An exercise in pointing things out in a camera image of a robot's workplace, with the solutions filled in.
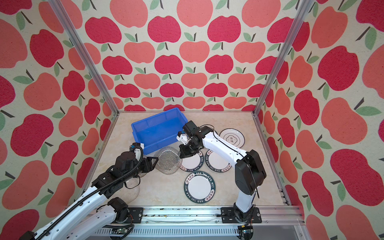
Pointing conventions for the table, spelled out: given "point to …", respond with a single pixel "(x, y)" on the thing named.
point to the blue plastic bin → (159, 130)
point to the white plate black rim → (234, 136)
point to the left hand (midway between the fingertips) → (157, 160)
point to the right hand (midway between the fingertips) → (183, 155)
